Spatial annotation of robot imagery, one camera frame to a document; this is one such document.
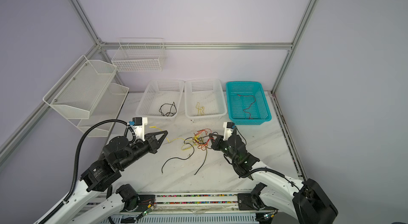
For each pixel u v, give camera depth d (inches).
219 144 27.6
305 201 16.1
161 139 24.9
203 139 35.7
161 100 45.8
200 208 28.8
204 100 45.4
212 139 30.3
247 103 45.1
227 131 28.4
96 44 35.7
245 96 46.9
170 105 44.2
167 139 25.6
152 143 21.9
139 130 22.5
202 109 42.3
